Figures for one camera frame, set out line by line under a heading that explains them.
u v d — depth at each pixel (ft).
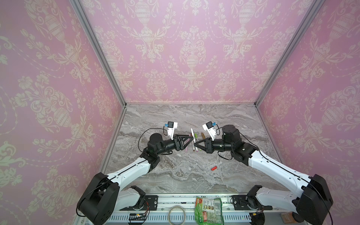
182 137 2.25
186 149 3.10
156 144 1.98
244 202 2.39
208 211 2.30
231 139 1.95
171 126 2.26
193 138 2.34
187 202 2.50
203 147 2.26
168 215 2.30
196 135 3.29
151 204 2.45
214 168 2.82
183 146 2.18
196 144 2.34
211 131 2.22
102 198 1.35
